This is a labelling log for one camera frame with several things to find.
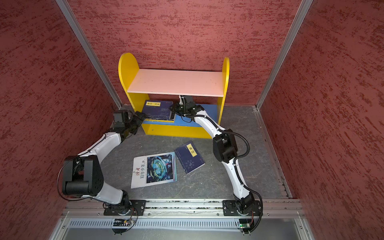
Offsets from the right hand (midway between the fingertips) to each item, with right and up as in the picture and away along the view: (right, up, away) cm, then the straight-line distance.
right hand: (169, 110), depth 93 cm
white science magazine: (-9, -36, -6) cm, 38 cm away
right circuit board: (+41, -57, -22) cm, 74 cm away
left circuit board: (-20, -57, -21) cm, 64 cm away
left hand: (-16, -7, -2) cm, 18 cm away
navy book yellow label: (+13, -30, -1) cm, 32 cm away
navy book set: (-8, 0, -1) cm, 8 cm away
